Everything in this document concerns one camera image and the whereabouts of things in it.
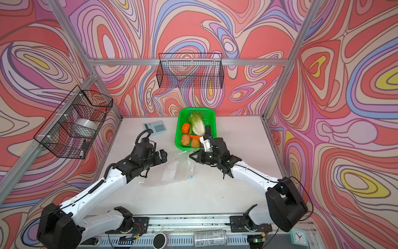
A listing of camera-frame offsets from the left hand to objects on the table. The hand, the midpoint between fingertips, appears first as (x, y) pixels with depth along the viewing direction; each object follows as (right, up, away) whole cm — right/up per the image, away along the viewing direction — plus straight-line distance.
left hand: (163, 154), depth 83 cm
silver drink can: (+25, -34, -16) cm, 45 cm away
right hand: (+15, -2, -4) cm, 16 cm away
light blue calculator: (-11, +16, +29) cm, 34 cm away
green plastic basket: (+27, +22, +32) cm, 47 cm away
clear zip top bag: (+9, -8, +3) cm, 13 cm away
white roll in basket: (-33, +14, -12) cm, 38 cm away
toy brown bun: (+17, +5, +16) cm, 24 cm away
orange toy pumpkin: (+10, +15, +22) cm, 28 cm away
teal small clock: (+65, -35, -14) cm, 75 cm away
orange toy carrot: (+16, +9, +22) cm, 29 cm away
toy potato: (+11, +7, +18) cm, 22 cm away
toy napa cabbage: (+19, +18, +22) cm, 34 cm away
